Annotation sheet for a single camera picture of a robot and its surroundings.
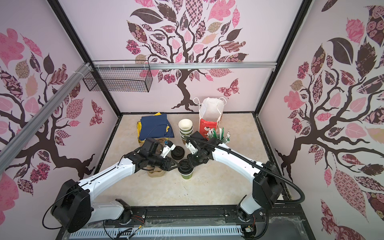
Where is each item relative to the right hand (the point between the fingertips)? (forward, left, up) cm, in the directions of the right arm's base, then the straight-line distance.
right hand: (191, 160), depth 80 cm
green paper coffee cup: (-6, +2, -7) cm, 10 cm away
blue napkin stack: (+33, +27, -10) cm, 44 cm away
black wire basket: (+72, +61, +5) cm, 95 cm away
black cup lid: (-4, +3, 0) cm, 5 cm away
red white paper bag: (+37, -14, 0) cm, 40 cm away
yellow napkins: (+32, +39, -8) cm, 51 cm away
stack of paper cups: (+18, +3, +5) cm, 19 cm away
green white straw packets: (+15, -17, +3) cm, 23 cm away
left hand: (-3, +8, -1) cm, 9 cm away
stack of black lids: (+10, +9, -10) cm, 17 cm away
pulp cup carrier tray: (-4, +19, -5) cm, 20 cm away
